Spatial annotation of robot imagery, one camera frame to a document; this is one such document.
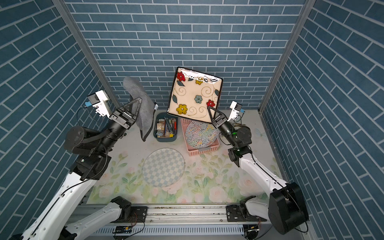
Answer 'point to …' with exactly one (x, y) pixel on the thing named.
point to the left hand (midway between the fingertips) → (149, 101)
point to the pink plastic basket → (192, 151)
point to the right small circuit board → (250, 227)
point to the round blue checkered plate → (163, 167)
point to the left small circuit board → (123, 229)
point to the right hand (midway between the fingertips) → (209, 109)
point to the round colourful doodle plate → (199, 134)
